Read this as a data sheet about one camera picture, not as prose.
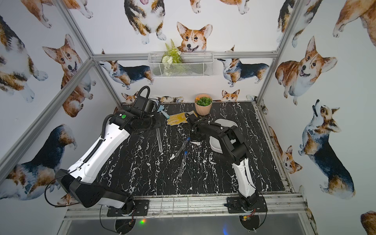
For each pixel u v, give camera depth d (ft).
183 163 2.92
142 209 2.40
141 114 1.78
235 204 2.41
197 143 3.18
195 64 3.03
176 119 3.61
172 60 2.68
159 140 2.35
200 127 2.31
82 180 1.30
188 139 3.29
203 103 3.49
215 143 2.98
